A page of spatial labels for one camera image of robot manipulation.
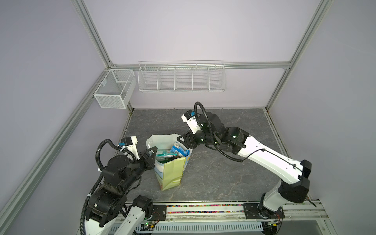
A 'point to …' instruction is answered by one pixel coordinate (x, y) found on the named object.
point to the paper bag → (172, 160)
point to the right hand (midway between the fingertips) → (180, 136)
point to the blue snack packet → (176, 148)
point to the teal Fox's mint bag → (166, 154)
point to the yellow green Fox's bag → (165, 159)
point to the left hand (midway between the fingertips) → (158, 149)
